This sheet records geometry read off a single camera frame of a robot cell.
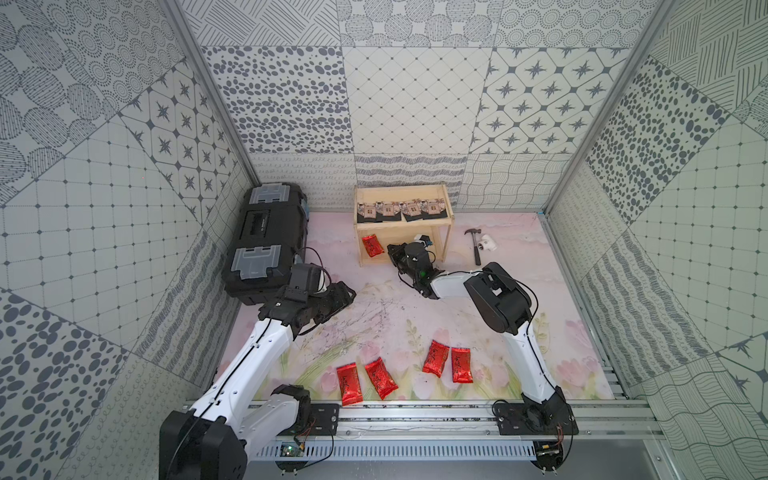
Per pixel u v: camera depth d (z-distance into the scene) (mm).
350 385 784
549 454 727
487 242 1076
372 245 1041
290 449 716
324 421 737
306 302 607
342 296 725
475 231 1143
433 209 927
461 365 814
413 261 816
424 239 978
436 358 818
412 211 927
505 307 597
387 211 918
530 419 662
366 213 907
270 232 930
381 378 782
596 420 766
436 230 1141
